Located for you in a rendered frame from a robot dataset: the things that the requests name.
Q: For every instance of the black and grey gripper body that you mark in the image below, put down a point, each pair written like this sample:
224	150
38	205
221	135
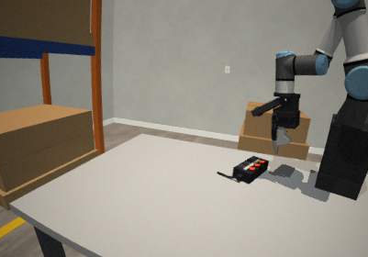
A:
288	109

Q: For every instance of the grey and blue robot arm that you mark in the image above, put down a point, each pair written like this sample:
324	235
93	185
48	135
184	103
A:
352	26

